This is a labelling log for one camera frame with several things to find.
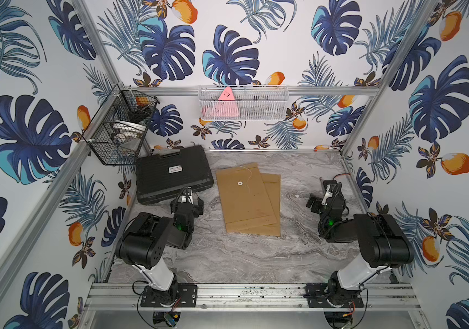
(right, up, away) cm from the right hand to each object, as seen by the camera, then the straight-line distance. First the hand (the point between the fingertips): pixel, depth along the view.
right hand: (323, 196), depth 96 cm
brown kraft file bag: (-36, -3, +5) cm, 37 cm away
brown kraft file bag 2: (-22, +3, +9) cm, 24 cm away
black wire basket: (-93, +42, 0) cm, 102 cm away
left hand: (-63, +1, -3) cm, 64 cm away
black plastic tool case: (-78, +9, +7) cm, 79 cm away
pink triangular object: (-45, +40, -6) cm, 61 cm away
